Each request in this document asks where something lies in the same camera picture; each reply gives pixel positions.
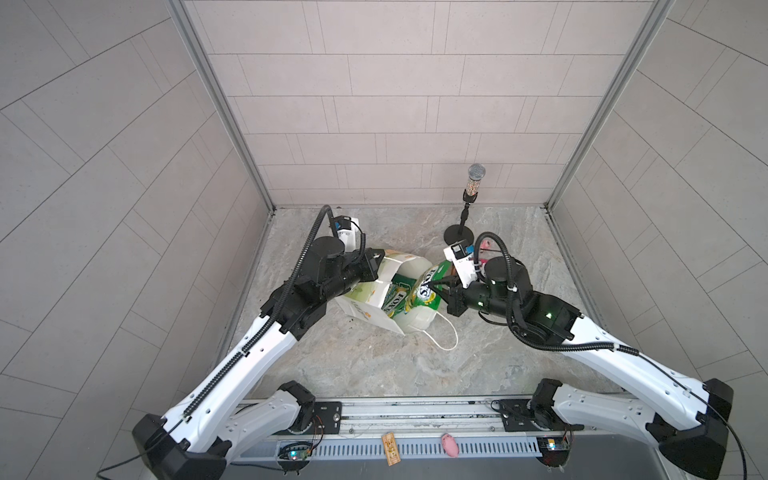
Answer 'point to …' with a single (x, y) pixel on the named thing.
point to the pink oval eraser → (450, 445)
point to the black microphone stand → (461, 232)
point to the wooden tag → (391, 449)
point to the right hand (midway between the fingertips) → (429, 288)
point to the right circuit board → (555, 450)
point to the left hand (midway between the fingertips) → (392, 251)
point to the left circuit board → (294, 456)
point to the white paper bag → (368, 296)
